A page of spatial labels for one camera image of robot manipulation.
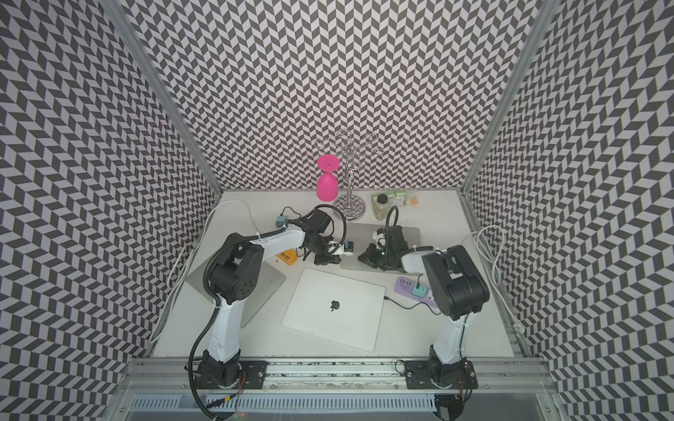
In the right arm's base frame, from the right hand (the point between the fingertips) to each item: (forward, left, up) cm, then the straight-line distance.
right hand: (359, 261), depth 95 cm
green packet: (+26, -16, +5) cm, 31 cm away
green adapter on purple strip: (-14, -19, +5) cm, 24 cm away
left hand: (+2, +9, -1) cm, 9 cm away
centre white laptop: (-17, +7, 0) cm, 19 cm away
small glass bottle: (+20, -9, +6) cm, 23 cm away
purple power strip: (-10, -15, 0) cm, 18 cm away
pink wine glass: (+18, +11, +23) cm, 31 cm away
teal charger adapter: (+18, +32, +1) cm, 37 cm away
